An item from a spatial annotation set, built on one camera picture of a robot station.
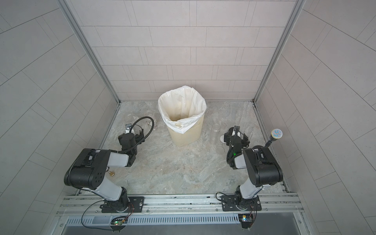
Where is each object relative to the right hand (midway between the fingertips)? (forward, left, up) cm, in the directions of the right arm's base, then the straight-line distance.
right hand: (236, 130), depth 94 cm
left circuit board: (-44, +63, 0) cm, 77 cm away
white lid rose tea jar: (+6, +55, +8) cm, 56 cm away
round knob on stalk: (-16, -11, +20) cm, 28 cm away
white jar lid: (-3, +10, -3) cm, 11 cm away
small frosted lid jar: (-4, +14, +11) cm, 18 cm away
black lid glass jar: (+21, +4, -4) cm, 21 cm away
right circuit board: (-46, +5, -6) cm, 47 cm away
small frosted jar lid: (-10, +12, -5) cm, 16 cm away
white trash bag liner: (+13, +35, +11) cm, 39 cm away
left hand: (+4, +65, +3) cm, 65 cm away
